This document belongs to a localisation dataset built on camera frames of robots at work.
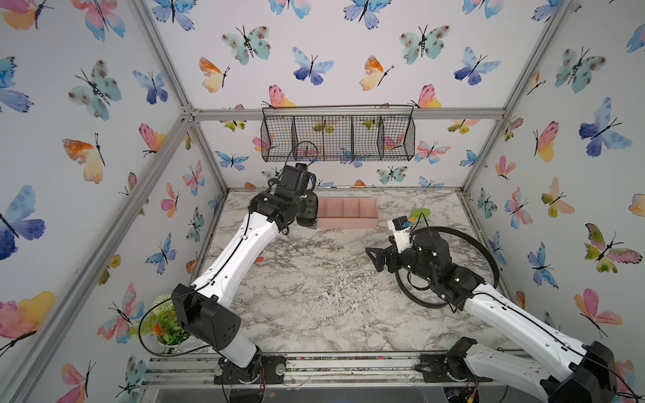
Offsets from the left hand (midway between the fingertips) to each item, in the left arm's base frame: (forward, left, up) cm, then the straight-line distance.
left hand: (308, 199), depth 78 cm
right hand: (-13, -22, -5) cm, 26 cm away
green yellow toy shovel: (+16, -45, -27) cm, 55 cm away
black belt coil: (+6, -59, -28) cm, 65 cm away
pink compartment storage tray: (+19, -14, -31) cm, 39 cm away
